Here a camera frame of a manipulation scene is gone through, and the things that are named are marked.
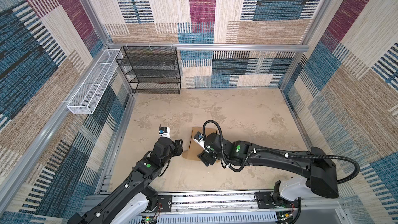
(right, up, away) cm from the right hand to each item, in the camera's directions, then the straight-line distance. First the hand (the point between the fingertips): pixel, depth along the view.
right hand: (205, 151), depth 78 cm
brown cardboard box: (-5, 0, +4) cm, 6 cm away
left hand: (-13, +5, +3) cm, 14 cm away
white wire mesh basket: (-68, +34, +18) cm, 78 cm away
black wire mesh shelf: (-37, +47, +33) cm, 68 cm away
